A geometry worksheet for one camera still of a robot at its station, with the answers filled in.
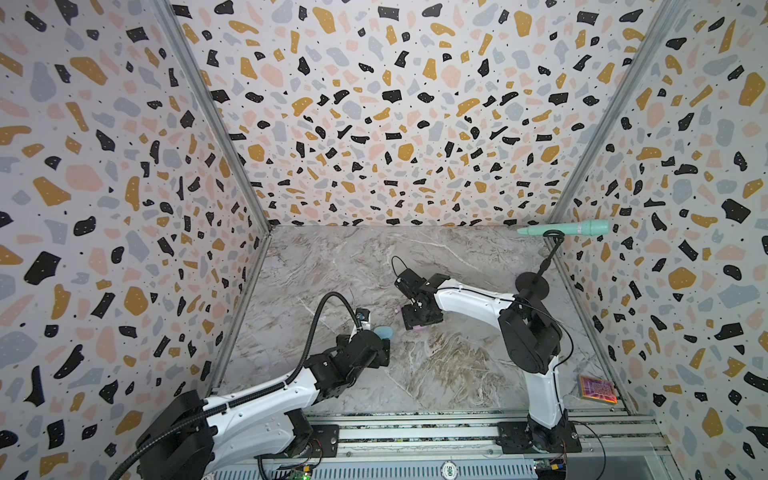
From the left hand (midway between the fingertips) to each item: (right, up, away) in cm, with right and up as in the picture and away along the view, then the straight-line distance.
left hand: (380, 337), depth 82 cm
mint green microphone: (+55, +30, -4) cm, 62 cm away
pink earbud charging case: (+11, +1, +6) cm, 12 cm away
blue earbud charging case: (0, -1, +8) cm, 9 cm away
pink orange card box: (+59, -14, 0) cm, 61 cm away
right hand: (+10, +4, +11) cm, 15 cm away
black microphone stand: (+52, +12, +22) cm, 57 cm away
